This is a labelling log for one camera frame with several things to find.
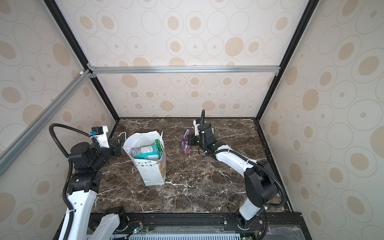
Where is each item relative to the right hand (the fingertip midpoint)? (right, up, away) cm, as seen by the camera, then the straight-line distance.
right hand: (187, 135), depth 86 cm
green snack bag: (-16, -7, -3) cm, 17 cm away
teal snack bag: (-20, -9, -7) cm, 23 cm away
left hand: (-27, +1, -18) cm, 33 cm away
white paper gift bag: (-16, -18, -11) cm, 27 cm away
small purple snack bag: (-2, -4, +3) cm, 5 cm away
